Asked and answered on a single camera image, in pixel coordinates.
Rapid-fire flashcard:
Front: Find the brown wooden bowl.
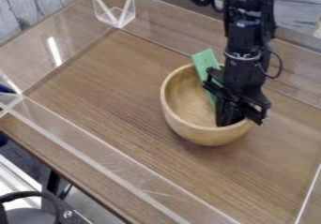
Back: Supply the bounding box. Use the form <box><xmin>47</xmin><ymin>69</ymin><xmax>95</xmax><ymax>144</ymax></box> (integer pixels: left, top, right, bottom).
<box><xmin>159</xmin><ymin>64</ymin><xmax>253</xmax><ymax>146</ymax></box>

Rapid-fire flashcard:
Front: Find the black cable loop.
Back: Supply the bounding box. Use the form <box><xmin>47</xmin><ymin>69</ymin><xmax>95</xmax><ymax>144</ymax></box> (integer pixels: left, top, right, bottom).
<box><xmin>0</xmin><ymin>189</ymin><xmax>64</xmax><ymax>224</ymax></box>

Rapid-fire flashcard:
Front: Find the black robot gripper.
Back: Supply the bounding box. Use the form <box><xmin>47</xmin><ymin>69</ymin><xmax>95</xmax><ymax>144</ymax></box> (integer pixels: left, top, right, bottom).
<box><xmin>202</xmin><ymin>51</ymin><xmax>271</xmax><ymax>127</ymax></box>

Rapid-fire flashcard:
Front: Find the clear acrylic tray wall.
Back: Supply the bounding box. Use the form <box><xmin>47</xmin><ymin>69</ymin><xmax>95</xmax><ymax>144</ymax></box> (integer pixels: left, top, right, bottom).
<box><xmin>0</xmin><ymin>76</ymin><xmax>241</xmax><ymax>224</ymax></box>

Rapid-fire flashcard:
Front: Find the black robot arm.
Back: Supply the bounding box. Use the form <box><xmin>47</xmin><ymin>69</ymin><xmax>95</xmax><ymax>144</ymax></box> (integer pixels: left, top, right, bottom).
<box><xmin>190</xmin><ymin>0</ymin><xmax>279</xmax><ymax>127</ymax></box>

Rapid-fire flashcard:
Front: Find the black metal base plate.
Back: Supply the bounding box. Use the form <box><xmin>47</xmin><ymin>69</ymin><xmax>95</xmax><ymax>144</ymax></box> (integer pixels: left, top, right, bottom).
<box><xmin>40</xmin><ymin>193</ymin><xmax>92</xmax><ymax>224</ymax></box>

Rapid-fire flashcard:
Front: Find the black table leg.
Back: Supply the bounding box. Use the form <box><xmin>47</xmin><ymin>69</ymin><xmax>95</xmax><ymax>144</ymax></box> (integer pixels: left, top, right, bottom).
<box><xmin>47</xmin><ymin>171</ymin><xmax>61</xmax><ymax>194</ymax></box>

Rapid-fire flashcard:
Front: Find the clear acrylic corner bracket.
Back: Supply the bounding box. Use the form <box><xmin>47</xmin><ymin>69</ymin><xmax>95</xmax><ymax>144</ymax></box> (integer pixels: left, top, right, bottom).
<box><xmin>92</xmin><ymin>0</ymin><xmax>135</xmax><ymax>29</ymax></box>

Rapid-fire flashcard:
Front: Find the blue object at edge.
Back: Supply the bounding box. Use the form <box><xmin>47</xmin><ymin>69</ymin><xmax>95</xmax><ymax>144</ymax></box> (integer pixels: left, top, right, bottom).
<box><xmin>0</xmin><ymin>83</ymin><xmax>15</xmax><ymax>94</ymax></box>

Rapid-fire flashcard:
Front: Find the green rectangular block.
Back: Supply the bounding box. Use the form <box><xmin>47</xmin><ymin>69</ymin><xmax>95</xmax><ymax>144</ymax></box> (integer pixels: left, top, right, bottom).
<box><xmin>190</xmin><ymin>48</ymin><xmax>223</xmax><ymax>110</ymax></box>

